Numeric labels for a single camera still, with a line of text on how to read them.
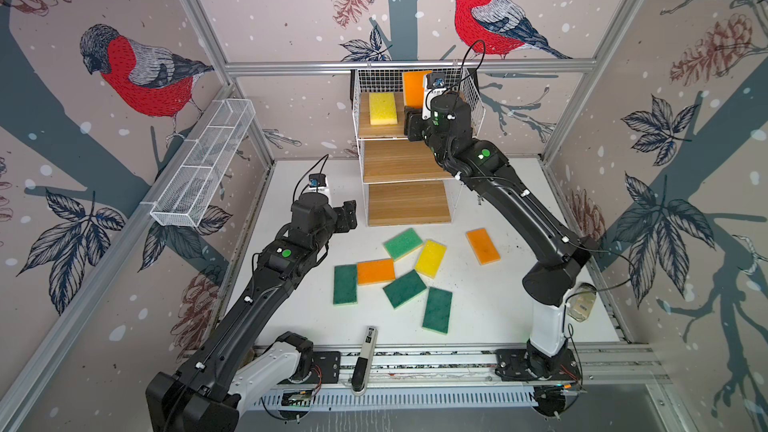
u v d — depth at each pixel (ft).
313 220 1.76
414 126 2.04
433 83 1.86
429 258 3.06
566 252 1.50
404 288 2.81
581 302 2.65
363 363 2.30
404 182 2.76
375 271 2.94
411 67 3.47
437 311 2.67
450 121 1.59
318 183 2.08
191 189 2.38
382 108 2.42
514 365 2.39
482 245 3.09
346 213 2.18
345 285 2.83
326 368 2.40
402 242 3.15
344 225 2.19
